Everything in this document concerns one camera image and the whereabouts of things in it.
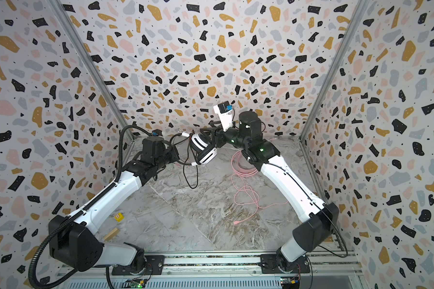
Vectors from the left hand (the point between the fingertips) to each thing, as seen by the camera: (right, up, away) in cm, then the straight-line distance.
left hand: (178, 145), depth 80 cm
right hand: (+14, +7, -16) cm, 22 cm away
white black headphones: (+12, -1, -6) cm, 13 cm away
